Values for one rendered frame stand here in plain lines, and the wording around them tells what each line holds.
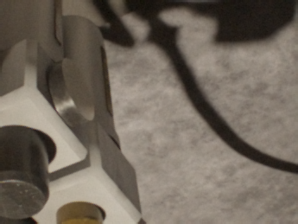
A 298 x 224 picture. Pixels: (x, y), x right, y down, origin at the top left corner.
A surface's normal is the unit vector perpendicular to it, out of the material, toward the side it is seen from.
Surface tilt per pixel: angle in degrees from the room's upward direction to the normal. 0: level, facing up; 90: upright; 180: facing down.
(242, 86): 0
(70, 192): 0
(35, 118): 0
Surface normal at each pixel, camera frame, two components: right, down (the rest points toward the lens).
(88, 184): 0.12, 0.70
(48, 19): 0.75, -0.53
